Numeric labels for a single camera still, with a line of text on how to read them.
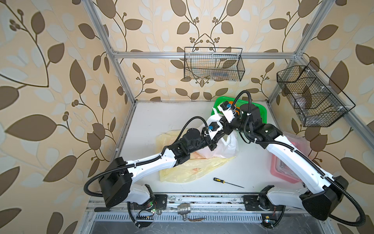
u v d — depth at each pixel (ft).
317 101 2.39
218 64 3.18
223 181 2.64
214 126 1.89
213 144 2.02
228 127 2.07
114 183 1.36
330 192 1.24
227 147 2.46
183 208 2.27
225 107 1.96
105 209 2.38
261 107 3.46
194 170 2.71
